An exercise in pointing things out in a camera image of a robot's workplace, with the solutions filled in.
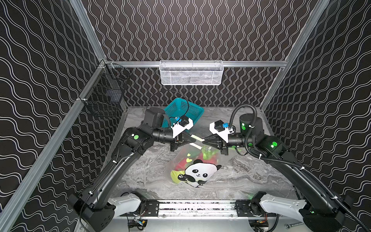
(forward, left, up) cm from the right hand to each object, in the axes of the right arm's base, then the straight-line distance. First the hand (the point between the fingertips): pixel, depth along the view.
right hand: (204, 137), depth 61 cm
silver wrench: (-27, -42, -36) cm, 61 cm away
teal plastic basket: (+50, +12, -30) cm, 59 cm away
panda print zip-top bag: (-7, +4, -13) cm, 15 cm away
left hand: (-3, +3, +2) cm, 4 cm away
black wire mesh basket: (+39, +62, -8) cm, 74 cm away
